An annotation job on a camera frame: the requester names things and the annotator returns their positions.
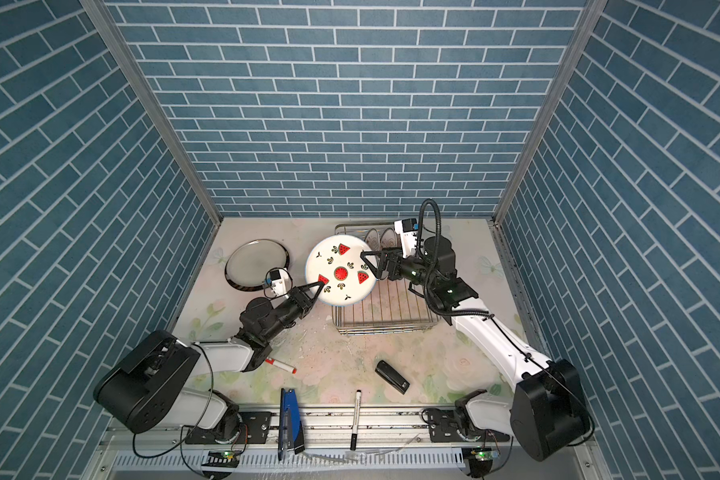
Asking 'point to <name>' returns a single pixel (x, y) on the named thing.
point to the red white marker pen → (281, 364)
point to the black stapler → (386, 371)
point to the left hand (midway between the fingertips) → (325, 286)
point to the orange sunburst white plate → (389, 238)
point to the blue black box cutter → (290, 436)
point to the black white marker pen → (355, 433)
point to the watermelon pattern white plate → (336, 261)
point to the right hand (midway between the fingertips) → (369, 251)
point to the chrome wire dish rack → (392, 307)
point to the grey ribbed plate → (247, 265)
